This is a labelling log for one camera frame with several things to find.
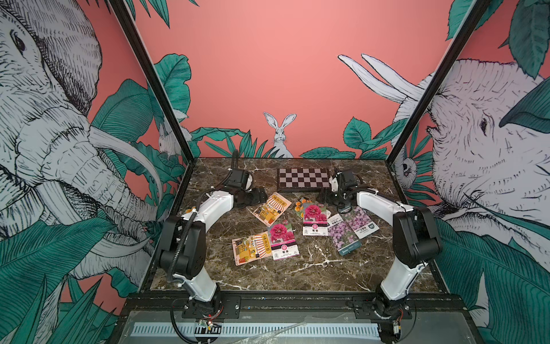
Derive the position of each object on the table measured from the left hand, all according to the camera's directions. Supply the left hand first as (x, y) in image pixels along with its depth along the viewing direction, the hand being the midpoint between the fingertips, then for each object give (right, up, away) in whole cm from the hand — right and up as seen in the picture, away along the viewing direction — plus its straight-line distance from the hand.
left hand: (261, 195), depth 92 cm
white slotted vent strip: (+1, -43, -22) cm, 48 cm away
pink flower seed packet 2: (+10, -20, -2) cm, 22 cm away
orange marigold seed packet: (+17, -6, +9) cm, 21 cm away
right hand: (+27, 0, +3) cm, 27 cm away
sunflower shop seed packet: (+3, -8, +7) cm, 11 cm away
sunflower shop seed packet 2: (-5, -22, -4) cm, 23 cm away
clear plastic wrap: (+6, -45, -23) cm, 51 cm away
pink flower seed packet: (+24, -11, +4) cm, 27 cm away
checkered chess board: (+20, +7, +16) cm, 27 cm away
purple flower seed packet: (+45, -13, +4) cm, 47 cm away
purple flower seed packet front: (+36, -19, -2) cm, 41 cm away
